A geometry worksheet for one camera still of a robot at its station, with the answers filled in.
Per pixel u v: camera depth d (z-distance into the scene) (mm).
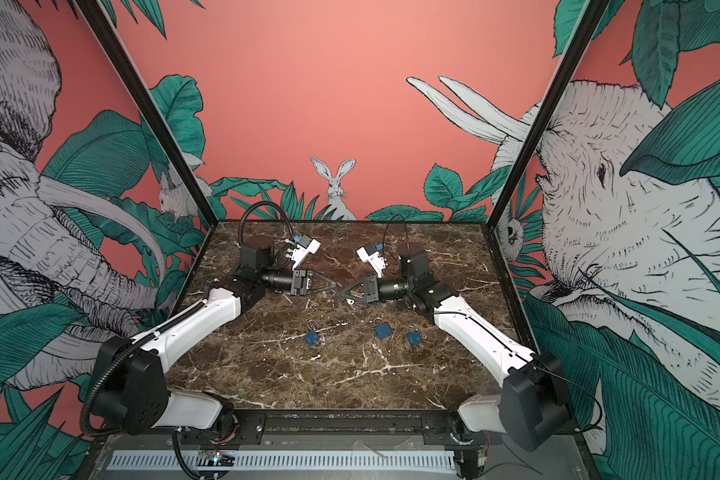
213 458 698
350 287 689
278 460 701
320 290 702
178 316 496
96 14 689
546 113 872
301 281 662
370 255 687
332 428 751
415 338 904
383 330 919
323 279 701
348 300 691
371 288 637
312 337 892
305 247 689
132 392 414
